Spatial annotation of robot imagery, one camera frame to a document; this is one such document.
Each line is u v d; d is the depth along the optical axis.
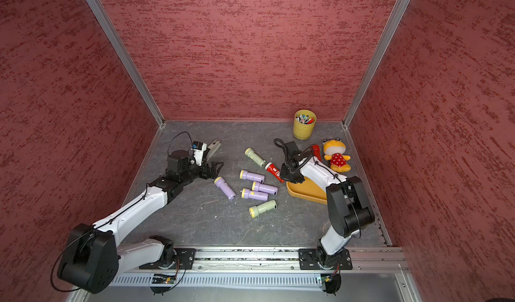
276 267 0.74
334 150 1.01
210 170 0.76
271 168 0.97
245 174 0.94
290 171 0.62
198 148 0.74
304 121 1.06
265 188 0.90
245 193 0.87
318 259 0.66
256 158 1.00
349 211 0.46
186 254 0.76
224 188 0.91
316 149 1.07
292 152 0.74
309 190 0.92
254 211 0.83
